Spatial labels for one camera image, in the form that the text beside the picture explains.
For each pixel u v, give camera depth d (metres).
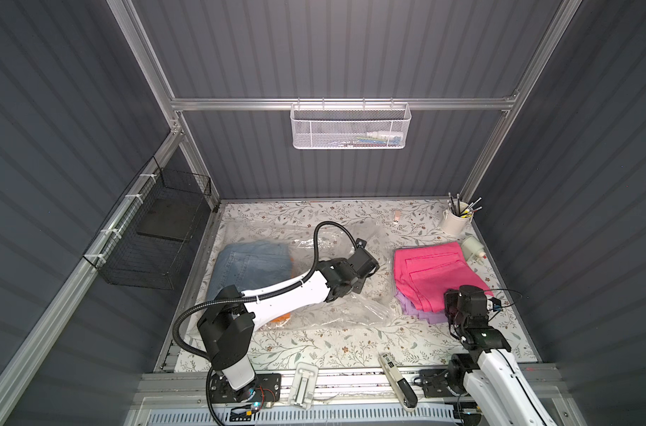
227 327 0.43
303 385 0.72
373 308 0.78
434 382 0.74
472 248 0.96
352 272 0.61
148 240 0.73
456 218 1.02
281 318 0.50
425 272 0.93
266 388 0.72
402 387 0.70
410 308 0.86
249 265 0.91
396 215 1.15
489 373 0.54
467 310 0.65
